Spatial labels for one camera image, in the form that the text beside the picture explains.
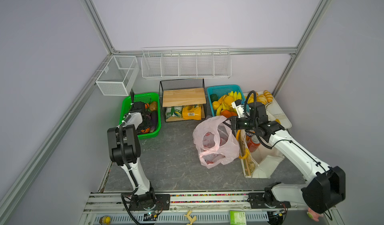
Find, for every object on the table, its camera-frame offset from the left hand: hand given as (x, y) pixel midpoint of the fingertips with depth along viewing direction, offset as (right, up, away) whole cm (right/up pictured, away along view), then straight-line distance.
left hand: (146, 126), depth 98 cm
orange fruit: (+53, +8, -1) cm, 54 cm away
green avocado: (+47, +21, +17) cm, 54 cm away
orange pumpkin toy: (+1, -3, -3) cm, 4 cm away
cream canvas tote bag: (+62, -13, -33) cm, 71 cm away
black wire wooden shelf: (+29, +23, +4) cm, 37 cm away
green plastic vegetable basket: (-5, +20, +14) cm, 25 cm away
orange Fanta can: (+65, -4, -10) cm, 66 cm away
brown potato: (+2, +13, +10) cm, 17 cm away
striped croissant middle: (+85, +20, +17) cm, 89 cm away
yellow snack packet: (+30, +10, +4) cm, 32 cm away
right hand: (+48, +5, -20) cm, 52 cm away
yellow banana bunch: (+53, +14, +10) cm, 55 cm away
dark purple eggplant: (+5, +4, +1) cm, 7 cm away
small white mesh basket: (-20, +35, +4) cm, 40 cm away
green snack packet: (+18, +10, +7) cm, 22 cm away
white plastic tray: (+90, +8, +8) cm, 91 cm away
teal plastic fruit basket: (+53, +26, +18) cm, 62 cm away
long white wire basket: (+27, +42, -1) cm, 50 cm away
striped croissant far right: (+91, +23, +20) cm, 96 cm away
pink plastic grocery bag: (+42, -2, -37) cm, 56 cm away
